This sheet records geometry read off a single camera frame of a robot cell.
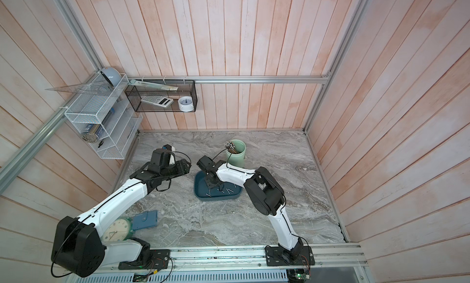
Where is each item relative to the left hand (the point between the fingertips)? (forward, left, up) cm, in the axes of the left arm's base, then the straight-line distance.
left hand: (185, 168), depth 85 cm
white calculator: (+35, +17, +12) cm, 41 cm away
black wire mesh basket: (+43, +3, +16) cm, 46 cm away
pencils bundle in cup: (+11, -21, +3) cm, 24 cm away
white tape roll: (+31, +2, +14) cm, 34 cm away
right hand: (+1, -12, -15) cm, 19 cm away
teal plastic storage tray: (-5, -7, -15) cm, 17 cm away
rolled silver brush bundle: (+5, +38, +16) cm, 42 cm away
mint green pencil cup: (+8, -25, -4) cm, 26 cm away
